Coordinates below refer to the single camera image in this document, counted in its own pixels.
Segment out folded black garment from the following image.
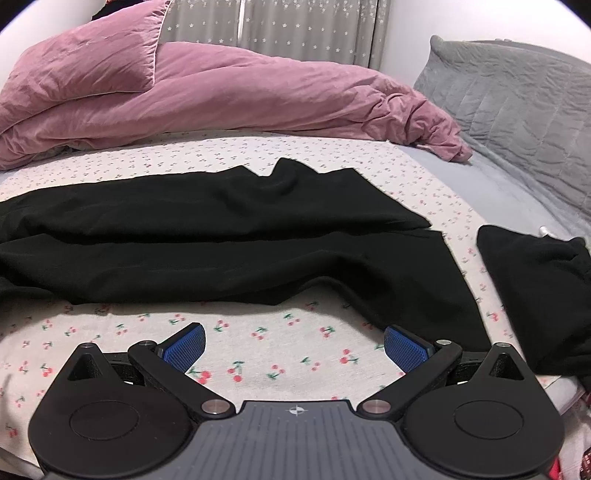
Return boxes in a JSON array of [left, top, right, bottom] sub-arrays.
[[477, 225, 590, 379]]

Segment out light grey bed sheet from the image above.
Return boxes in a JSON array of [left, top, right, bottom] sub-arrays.
[[401, 146, 590, 241]]

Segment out pink pillow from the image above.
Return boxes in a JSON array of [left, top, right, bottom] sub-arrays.
[[1, 1, 169, 107]]

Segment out pink duvet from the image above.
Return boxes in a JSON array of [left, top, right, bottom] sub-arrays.
[[1, 42, 472, 170]]

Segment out grey quilted blanket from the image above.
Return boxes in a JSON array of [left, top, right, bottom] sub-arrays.
[[415, 35, 590, 226]]

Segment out black pants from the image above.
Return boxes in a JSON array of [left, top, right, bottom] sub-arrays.
[[1, 158, 490, 351]]

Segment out grey star curtain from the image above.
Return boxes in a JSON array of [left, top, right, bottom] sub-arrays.
[[160, 0, 391, 69]]

